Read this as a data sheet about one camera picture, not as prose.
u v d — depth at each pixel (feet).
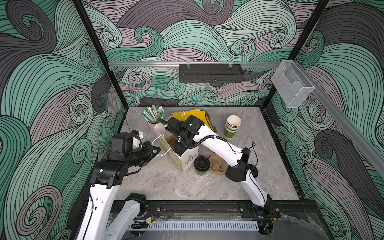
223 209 2.44
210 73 3.16
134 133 2.00
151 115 3.08
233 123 3.05
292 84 2.57
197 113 3.55
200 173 2.74
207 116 3.62
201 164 2.54
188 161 2.46
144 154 1.81
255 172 2.85
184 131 1.69
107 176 1.33
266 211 2.06
